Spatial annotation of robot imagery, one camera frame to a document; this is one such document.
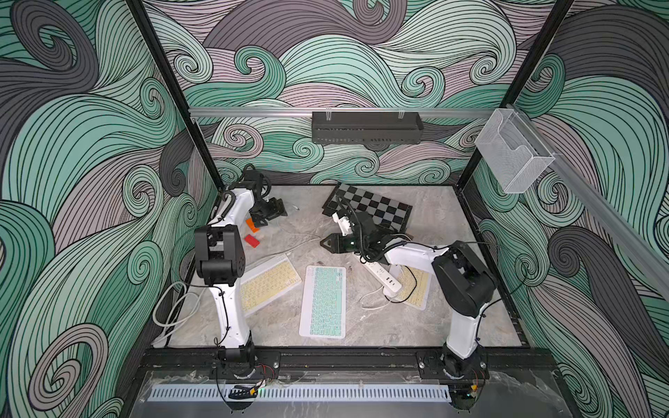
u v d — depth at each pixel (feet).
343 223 2.74
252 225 3.03
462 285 1.59
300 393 2.29
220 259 1.80
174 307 2.83
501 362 2.45
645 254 1.68
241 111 5.91
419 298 2.81
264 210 2.80
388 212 3.50
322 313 2.74
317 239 3.29
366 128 3.48
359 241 2.36
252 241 3.32
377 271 2.95
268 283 2.94
